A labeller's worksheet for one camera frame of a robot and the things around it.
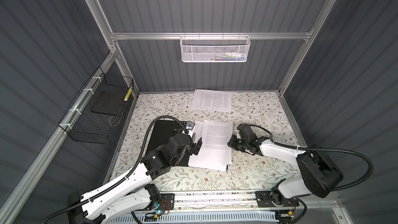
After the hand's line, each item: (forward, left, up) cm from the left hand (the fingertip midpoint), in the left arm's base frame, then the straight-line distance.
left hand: (192, 134), depth 73 cm
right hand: (+3, -20, -18) cm, 28 cm away
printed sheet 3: (+41, -15, -21) cm, 48 cm away
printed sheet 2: (-4, 0, -21) cm, 21 cm away
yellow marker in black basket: (+23, +34, +6) cm, 41 cm away
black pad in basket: (+17, +41, +6) cm, 45 cm away
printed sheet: (+4, -14, -21) cm, 26 cm away
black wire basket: (+9, +45, +6) cm, 47 cm away
